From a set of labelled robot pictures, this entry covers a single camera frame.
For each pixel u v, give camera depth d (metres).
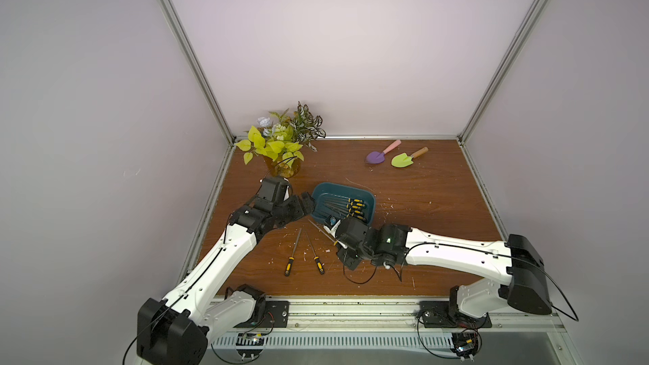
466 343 0.70
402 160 1.13
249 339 0.72
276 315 0.74
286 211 0.67
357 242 0.54
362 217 0.92
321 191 0.96
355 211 0.94
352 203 0.97
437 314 0.73
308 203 0.71
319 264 0.82
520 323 0.73
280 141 0.93
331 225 0.65
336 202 0.98
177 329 0.37
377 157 1.14
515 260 0.41
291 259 0.83
